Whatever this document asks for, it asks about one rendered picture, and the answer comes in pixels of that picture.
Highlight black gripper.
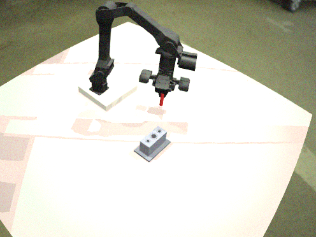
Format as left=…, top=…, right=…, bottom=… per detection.
left=139, top=65, right=190, bottom=92

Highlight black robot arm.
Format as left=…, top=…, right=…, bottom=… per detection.
left=89, top=1, right=198, bottom=96

